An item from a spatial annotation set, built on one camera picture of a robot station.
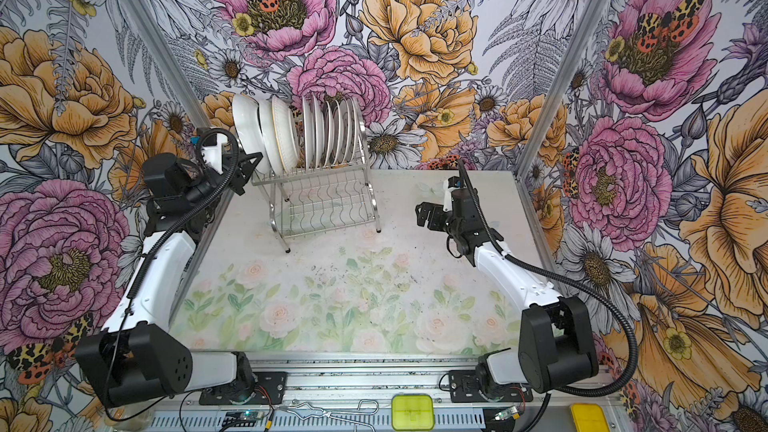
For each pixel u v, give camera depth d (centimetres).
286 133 74
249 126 69
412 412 70
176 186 56
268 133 71
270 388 73
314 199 108
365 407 73
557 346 42
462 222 66
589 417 71
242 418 71
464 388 74
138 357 40
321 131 99
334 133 99
